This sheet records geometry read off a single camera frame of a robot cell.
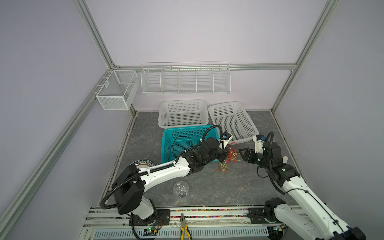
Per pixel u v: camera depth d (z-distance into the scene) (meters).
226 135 0.63
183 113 1.20
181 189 0.83
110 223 0.74
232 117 1.16
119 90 1.03
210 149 0.57
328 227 0.40
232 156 0.77
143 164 0.91
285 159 0.94
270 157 0.59
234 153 0.80
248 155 0.69
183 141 1.02
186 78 0.99
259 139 0.70
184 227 0.71
